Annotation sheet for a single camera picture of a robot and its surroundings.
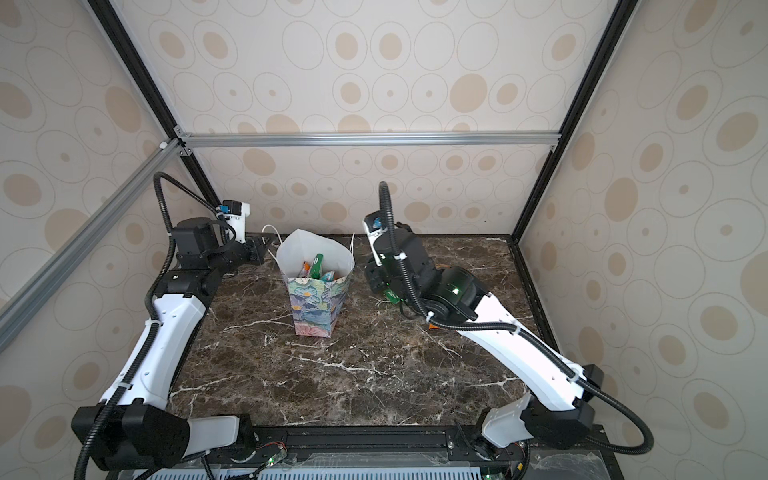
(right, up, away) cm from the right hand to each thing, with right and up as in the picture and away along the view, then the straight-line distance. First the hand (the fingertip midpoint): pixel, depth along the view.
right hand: (375, 255), depth 63 cm
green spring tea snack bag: (+4, -13, +37) cm, 39 cm away
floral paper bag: (-17, -12, +16) cm, 26 cm away
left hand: (-24, +6, +9) cm, 26 cm away
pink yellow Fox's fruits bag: (-23, -4, +29) cm, 37 cm away
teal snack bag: (-14, -6, +17) cm, 23 cm away
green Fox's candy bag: (-19, -2, +27) cm, 33 cm away
